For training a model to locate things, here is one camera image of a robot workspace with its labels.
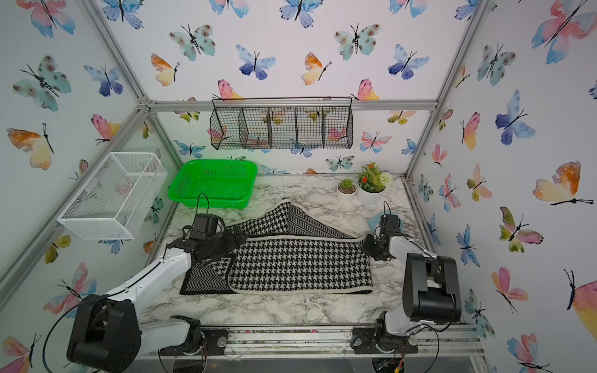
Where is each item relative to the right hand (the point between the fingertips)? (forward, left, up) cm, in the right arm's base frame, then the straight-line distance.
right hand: (369, 246), depth 93 cm
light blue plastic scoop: (+15, -5, -4) cm, 16 cm away
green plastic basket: (+32, +73, -2) cm, 80 cm away
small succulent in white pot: (+24, +8, +6) cm, 26 cm away
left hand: (-3, +49, +8) cm, 49 cm away
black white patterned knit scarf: (-7, +31, +7) cm, 33 cm away
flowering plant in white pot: (+21, -1, +14) cm, 25 cm away
